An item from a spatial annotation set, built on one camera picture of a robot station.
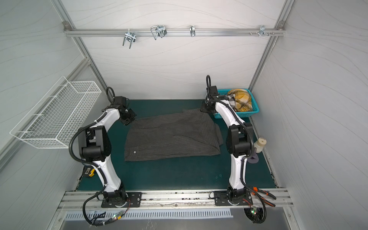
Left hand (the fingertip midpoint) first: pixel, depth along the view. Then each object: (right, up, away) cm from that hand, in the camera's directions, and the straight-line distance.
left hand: (137, 115), depth 99 cm
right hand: (+49, +7, -2) cm, 49 cm away
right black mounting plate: (+53, -44, -25) cm, 73 cm away
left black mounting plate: (+4, -40, -32) cm, 51 cm away
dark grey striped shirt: (+32, -13, 0) cm, 35 cm away
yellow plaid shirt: (+78, +12, +8) cm, 79 cm away
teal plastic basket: (+86, +5, +5) cm, 86 cm away
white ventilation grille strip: (-15, -47, -32) cm, 59 cm away
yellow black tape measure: (-21, -31, -19) cm, 42 cm away
